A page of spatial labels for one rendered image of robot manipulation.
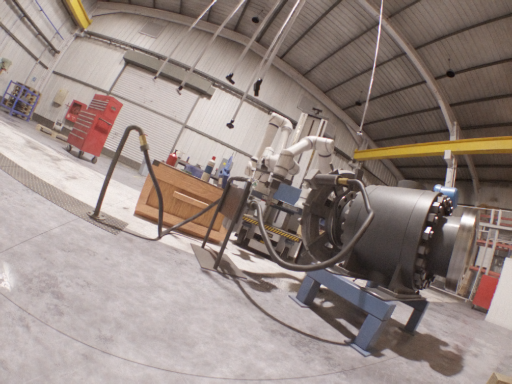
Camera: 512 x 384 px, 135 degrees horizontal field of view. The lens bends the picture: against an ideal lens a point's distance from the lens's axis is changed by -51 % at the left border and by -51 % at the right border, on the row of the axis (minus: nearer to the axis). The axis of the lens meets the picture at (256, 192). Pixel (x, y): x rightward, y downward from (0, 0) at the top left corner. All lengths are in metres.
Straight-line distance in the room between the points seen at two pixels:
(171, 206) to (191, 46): 10.38
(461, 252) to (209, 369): 1.06
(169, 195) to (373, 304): 1.55
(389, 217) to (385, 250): 0.17
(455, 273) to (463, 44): 8.65
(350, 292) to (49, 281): 1.17
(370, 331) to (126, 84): 10.98
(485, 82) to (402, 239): 9.42
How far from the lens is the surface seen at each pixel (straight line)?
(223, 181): 1.84
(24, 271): 0.74
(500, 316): 4.81
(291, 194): 2.41
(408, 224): 1.16
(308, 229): 1.51
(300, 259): 2.56
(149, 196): 1.78
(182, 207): 1.80
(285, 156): 1.29
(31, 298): 0.65
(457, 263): 1.14
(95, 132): 4.23
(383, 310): 1.02
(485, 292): 6.48
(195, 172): 2.50
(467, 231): 1.15
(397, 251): 1.17
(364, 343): 1.07
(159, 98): 10.29
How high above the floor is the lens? 0.41
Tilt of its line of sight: 4 degrees up
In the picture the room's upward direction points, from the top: 22 degrees clockwise
